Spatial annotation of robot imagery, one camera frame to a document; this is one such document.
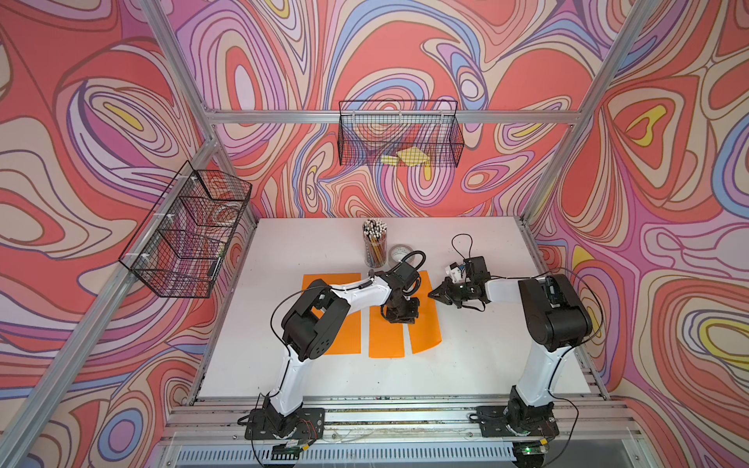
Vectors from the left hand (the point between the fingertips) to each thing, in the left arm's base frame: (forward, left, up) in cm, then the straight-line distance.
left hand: (420, 323), depth 91 cm
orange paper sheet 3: (-2, -1, -1) cm, 3 cm away
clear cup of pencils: (+23, +15, +17) cm, 32 cm away
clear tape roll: (+26, +6, +4) cm, 27 cm away
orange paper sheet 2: (-4, +23, -1) cm, 23 cm away
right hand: (+9, -4, -1) cm, 10 cm away
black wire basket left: (+6, +65, +28) cm, 71 cm away
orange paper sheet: (-5, +11, -1) cm, 12 cm away
